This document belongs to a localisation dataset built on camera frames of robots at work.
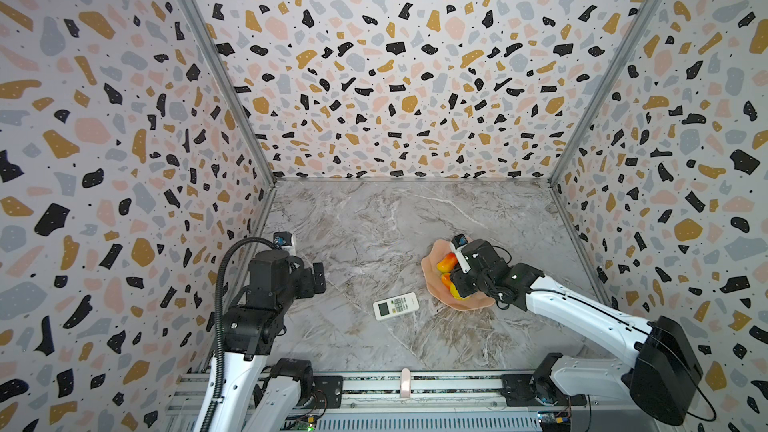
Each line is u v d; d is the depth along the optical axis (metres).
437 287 0.90
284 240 0.60
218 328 0.43
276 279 0.51
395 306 0.88
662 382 0.40
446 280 0.87
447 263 0.92
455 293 0.75
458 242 0.75
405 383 0.73
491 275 0.62
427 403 0.73
